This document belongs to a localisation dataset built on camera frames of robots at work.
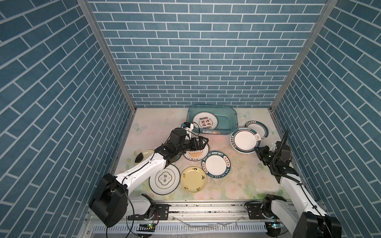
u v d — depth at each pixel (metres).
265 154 0.75
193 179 0.83
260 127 1.08
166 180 0.84
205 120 1.12
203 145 0.71
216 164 0.93
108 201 0.40
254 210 0.74
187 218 0.74
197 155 0.93
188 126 0.72
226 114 1.15
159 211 0.74
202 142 0.70
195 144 0.69
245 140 0.92
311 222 0.40
